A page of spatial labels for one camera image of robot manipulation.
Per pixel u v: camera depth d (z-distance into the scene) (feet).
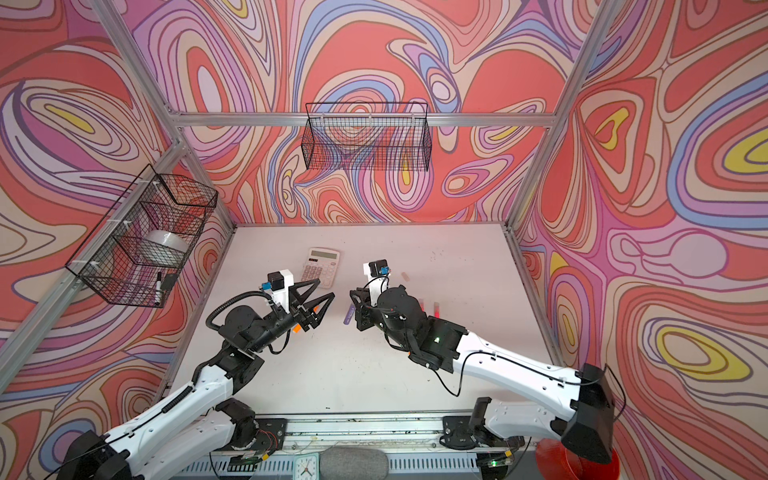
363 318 1.95
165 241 2.40
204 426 1.92
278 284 1.98
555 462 2.23
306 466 2.22
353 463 2.20
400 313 1.57
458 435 2.40
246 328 1.82
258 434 2.37
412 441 2.41
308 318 2.07
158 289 2.36
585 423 1.25
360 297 1.99
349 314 2.37
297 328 2.17
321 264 3.43
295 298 2.13
